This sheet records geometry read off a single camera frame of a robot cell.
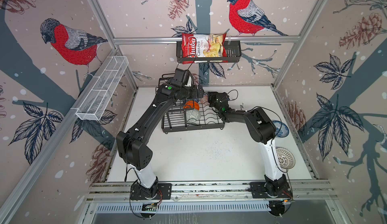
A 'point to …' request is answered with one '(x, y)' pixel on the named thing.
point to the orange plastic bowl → (191, 104)
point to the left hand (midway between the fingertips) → (197, 92)
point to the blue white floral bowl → (281, 129)
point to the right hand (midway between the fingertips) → (204, 93)
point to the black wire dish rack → (173, 117)
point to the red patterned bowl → (204, 99)
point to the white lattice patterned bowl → (285, 158)
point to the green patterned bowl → (193, 116)
